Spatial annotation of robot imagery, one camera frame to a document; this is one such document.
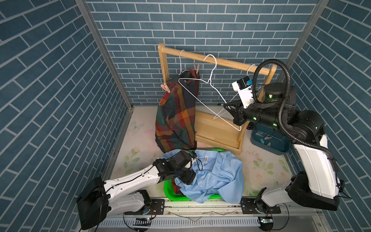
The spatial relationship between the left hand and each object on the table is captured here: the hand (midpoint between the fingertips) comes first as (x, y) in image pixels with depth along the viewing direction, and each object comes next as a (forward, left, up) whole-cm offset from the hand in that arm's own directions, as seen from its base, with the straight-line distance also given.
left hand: (195, 176), depth 77 cm
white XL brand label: (+8, -6, +5) cm, 11 cm away
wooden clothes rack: (+34, -12, -4) cm, 36 cm away
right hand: (+12, -11, +42) cm, 45 cm away
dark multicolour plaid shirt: (+25, +12, +11) cm, 30 cm away
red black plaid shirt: (-6, +10, 0) cm, 11 cm away
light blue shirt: (-1, -11, +7) cm, 13 cm away
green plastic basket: (-8, +13, 0) cm, 15 cm away
